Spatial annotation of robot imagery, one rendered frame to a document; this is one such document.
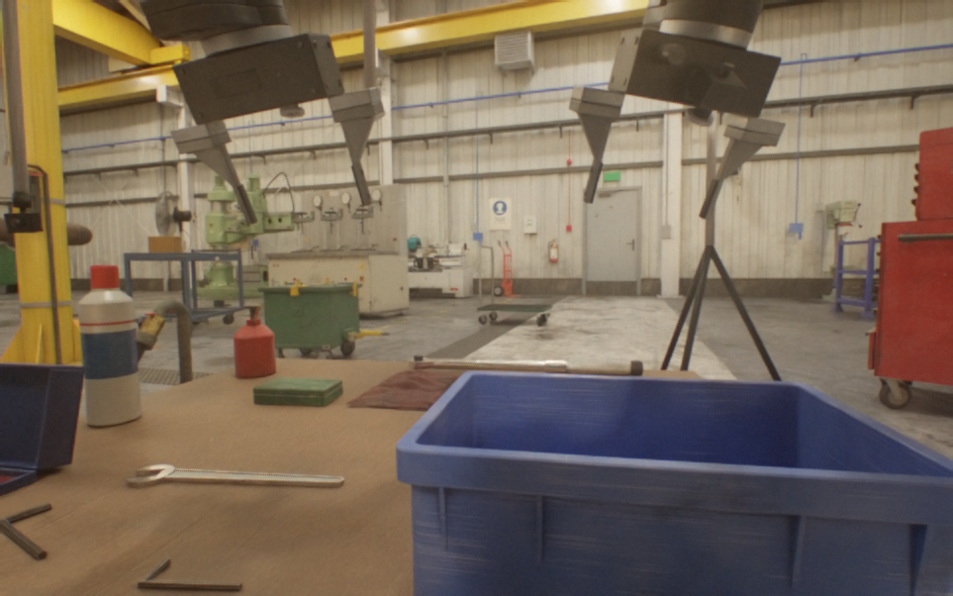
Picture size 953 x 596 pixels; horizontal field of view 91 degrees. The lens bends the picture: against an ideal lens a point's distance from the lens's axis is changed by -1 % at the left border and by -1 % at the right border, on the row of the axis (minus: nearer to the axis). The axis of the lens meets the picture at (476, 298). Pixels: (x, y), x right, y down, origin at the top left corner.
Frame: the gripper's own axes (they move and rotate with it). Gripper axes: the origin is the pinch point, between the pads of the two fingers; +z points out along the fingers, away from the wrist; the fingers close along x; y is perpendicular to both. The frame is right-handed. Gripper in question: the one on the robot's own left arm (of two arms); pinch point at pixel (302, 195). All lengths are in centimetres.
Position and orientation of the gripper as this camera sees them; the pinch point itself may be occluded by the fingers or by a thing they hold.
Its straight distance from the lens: 51.4
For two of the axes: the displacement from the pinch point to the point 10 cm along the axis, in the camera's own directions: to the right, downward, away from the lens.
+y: 1.0, -4.7, 8.8
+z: 1.8, 8.8, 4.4
